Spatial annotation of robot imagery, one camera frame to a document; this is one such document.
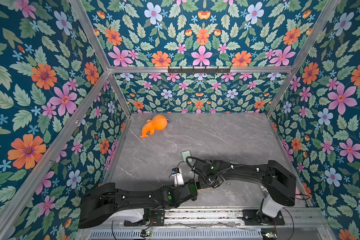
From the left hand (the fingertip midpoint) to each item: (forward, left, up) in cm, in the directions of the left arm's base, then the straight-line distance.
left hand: (193, 184), depth 81 cm
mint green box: (+21, +3, -2) cm, 21 cm away
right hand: (+1, -6, -1) cm, 7 cm away
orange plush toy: (+44, +21, +4) cm, 49 cm away
